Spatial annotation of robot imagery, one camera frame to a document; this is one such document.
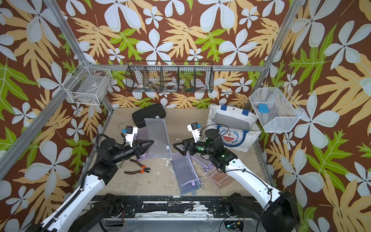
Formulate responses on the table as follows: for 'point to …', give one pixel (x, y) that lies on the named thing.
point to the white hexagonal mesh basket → (277, 111)
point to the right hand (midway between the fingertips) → (178, 144)
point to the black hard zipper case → (151, 111)
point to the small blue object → (263, 108)
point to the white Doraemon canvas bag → (239, 128)
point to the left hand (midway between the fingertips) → (153, 141)
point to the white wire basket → (88, 85)
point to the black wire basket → (170, 76)
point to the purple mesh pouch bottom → (186, 178)
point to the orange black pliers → (145, 169)
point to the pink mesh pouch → (221, 179)
